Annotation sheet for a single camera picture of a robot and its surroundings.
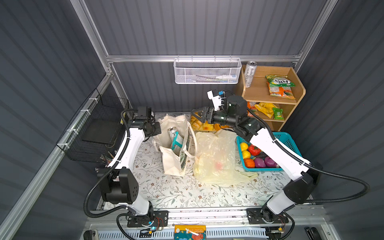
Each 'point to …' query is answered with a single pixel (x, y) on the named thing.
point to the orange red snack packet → (251, 107)
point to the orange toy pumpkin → (249, 163)
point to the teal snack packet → (177, 143)
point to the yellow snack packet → (266, 108)
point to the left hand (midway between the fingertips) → (155, 129)
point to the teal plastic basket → (283, 138)
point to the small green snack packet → (278, 113)
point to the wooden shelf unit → (259, 92)
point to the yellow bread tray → (198, 124)
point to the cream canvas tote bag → (173, 164)
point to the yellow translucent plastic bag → (215, 159)
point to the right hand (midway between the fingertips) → (195, 115)
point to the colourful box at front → (190, 232)
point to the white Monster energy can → (171, 131)
